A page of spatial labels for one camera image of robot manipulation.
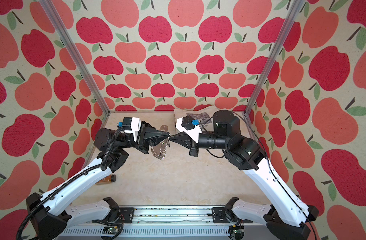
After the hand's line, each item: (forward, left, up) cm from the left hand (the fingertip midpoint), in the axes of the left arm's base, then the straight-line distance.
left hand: (169, 138), depth 48 cm
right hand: (+3, -2, -2) cm, 4 cm away
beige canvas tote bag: (+48, -22, -40) cm, 66 cm away
